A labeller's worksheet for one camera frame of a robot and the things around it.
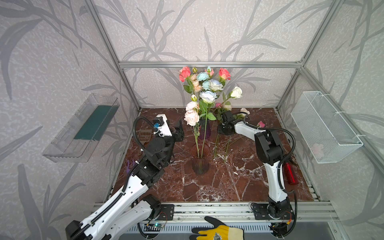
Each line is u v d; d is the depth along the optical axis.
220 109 1.16
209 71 0.80
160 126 0.53
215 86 0.75
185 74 0.77
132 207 0.58
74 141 0.64
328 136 0.62
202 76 0.80
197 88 0.82
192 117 0.66
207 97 0.65
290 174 0.84
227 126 0.82
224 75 0.83
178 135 0.58
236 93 0.69
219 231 0.67
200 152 0.77
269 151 0.58
